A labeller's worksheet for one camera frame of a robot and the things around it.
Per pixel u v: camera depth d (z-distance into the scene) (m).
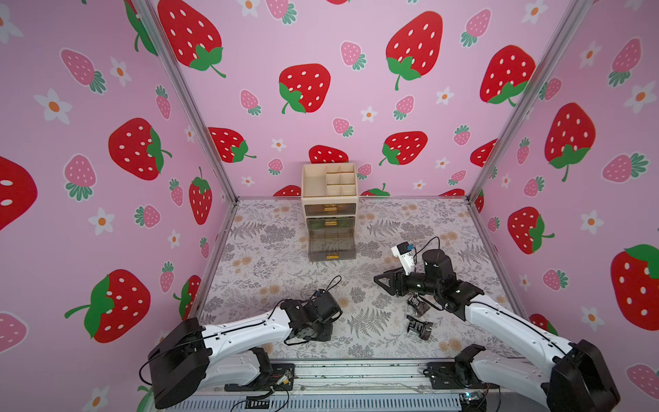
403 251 0.72
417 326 0.82
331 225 0.96
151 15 0.69
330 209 0.90
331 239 1.06
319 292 0.76
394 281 0.70
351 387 0.73
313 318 0.62
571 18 0.70
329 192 0.93
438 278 0.61
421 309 0.86
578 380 0.39
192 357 0.41
